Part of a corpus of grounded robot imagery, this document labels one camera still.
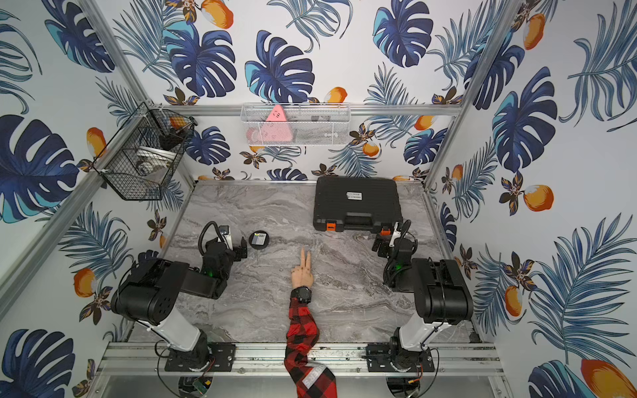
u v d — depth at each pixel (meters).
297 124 0.93
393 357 0.68
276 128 0.90
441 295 0.46
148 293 0.48
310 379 0.70
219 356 0.76
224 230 0.82
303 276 0.86
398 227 0.85
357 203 1.06
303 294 0.86
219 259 0.73
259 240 1.00
